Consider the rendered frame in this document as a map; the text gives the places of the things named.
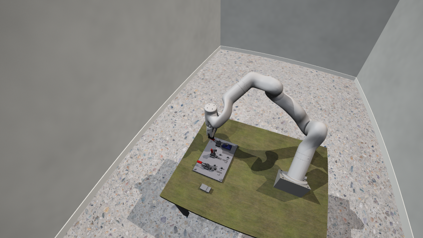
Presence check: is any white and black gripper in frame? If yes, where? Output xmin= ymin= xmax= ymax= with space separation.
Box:
xmin=207 ymin=126 xmax=217 ymax=139

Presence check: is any black toggle clamp with red handle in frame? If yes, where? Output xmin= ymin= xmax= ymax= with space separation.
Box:
xmin=210 ymin=149 xmax=217 ymax=158

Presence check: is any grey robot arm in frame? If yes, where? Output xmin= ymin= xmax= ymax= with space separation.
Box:
xmin=204 ymin=72 xmax=327 ymax=185

